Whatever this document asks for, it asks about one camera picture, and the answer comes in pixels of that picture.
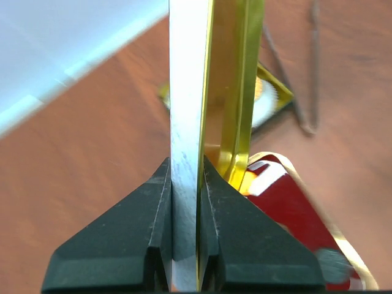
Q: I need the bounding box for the dark red serving tray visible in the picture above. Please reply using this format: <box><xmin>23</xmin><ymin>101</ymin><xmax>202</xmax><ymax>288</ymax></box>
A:
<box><xmin>246</xmin><ymin>152</ymin><xmax>379</xmax><ymax>291</ymax></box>

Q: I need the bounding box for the gold tin lid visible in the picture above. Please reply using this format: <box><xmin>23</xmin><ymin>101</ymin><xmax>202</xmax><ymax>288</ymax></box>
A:
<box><xmin>169</xmin><ymin>1</ymin><xmax>264</xmax><ymax>292</ymax></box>

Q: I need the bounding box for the gold square cookie tin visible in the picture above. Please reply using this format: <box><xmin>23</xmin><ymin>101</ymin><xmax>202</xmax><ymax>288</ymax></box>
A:
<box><xmin>160</xmin><ymin>62</ymin><xmax>293</xmax><ymax>139</ymax></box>

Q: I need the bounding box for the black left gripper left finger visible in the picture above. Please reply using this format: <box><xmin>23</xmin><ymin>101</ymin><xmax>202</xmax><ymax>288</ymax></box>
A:
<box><xmin>42</xmin><ymin>159</ymin><xmax>172</xmax><ymax>291</ymax></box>

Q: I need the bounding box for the round waffle sandwich cookie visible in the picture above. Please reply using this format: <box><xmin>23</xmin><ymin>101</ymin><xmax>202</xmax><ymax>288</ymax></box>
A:
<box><xmin>254</xmin><ymin>77</ymin><xmax>263</xmax><ymax>102</ymax></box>

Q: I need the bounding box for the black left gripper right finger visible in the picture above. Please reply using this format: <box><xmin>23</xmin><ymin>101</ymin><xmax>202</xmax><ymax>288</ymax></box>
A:
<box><xmin>198</xmin><ymin>159</ymin><xmax>326</xmax><ymax>291</ymax></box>

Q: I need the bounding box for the white paper cup back-right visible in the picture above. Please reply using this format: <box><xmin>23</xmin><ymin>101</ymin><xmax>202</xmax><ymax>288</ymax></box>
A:
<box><xmin>252</xmin><ymin>79</ymin><xmax>278</xmax><ymax>129</ymax></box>

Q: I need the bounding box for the orange fish-shaped cookie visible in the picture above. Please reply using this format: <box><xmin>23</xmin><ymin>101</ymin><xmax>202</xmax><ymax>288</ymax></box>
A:
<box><xmin>239</xmin><ymin>171</ymin><xmax>257</xmax><ymax>197</ymax></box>

